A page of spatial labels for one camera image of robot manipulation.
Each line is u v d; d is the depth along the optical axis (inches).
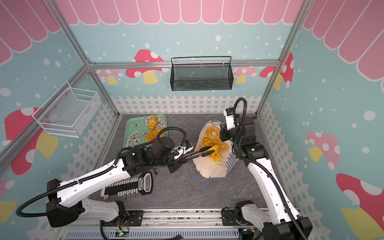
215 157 35.3
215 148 31.7
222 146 37.1
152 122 43.0
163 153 20.4
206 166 34.0
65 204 15.8
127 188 32.4
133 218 29.2
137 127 44.1
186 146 22.5
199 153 29.7
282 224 14.5
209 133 39.2
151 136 40.3
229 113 23.7
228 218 29.2
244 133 20.2
